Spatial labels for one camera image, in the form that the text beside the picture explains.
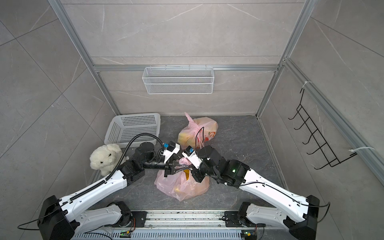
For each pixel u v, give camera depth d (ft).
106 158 2.50
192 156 1.87
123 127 3.63
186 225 2.39
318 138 2.19
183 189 2.22
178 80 3.30
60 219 1.25
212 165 1.62
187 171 2.21
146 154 1.86
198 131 2.96
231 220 2.40
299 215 1.25
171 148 1.88
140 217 2.40
